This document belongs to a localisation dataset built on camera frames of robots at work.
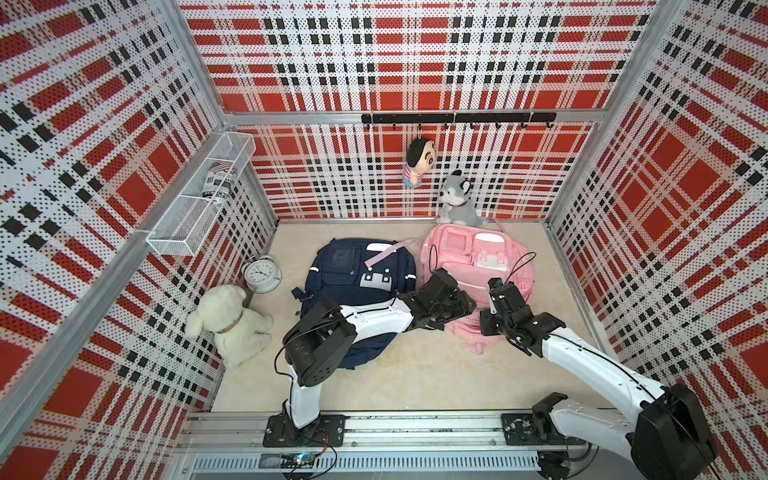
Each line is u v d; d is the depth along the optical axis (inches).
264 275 39.4
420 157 35.7
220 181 29.3
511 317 25.2
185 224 35.7
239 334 31.7
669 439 15.4
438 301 26.8
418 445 28.5
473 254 40.2
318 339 20.1
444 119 34.6
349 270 39.6
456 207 43.4
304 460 27.5
